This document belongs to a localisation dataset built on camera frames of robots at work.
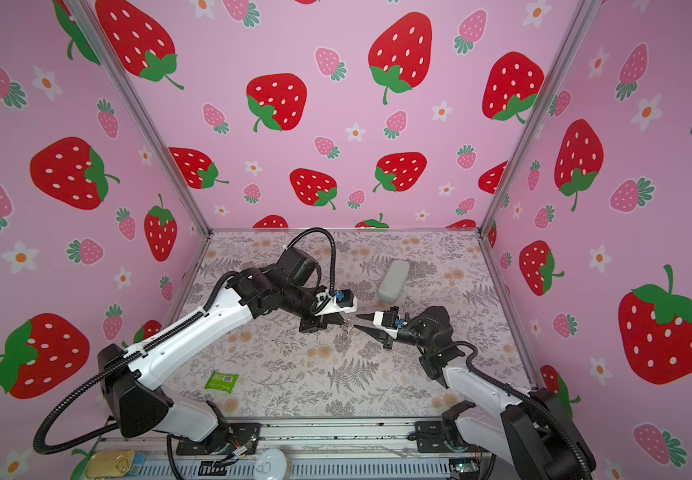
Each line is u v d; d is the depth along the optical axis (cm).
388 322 60
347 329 77
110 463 67
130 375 40
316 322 62
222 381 83
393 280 101
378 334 67
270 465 66
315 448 73
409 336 67
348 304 60
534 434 41
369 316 72
